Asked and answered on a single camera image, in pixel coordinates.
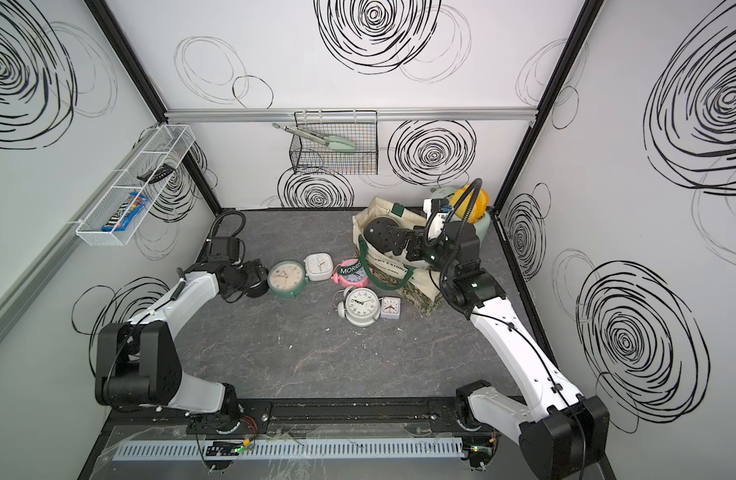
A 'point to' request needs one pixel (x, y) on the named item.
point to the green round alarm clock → (287, 278)
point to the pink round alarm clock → (351, 274)
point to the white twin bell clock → (359, 305)
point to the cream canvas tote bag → (417, 282)
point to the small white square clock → (390, 307)
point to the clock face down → (376, 233)
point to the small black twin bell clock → (260, 287)
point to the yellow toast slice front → (456, 195)
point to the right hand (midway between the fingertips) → (404, 228)
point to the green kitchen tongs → (334, 143)
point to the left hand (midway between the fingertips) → (249, 277)
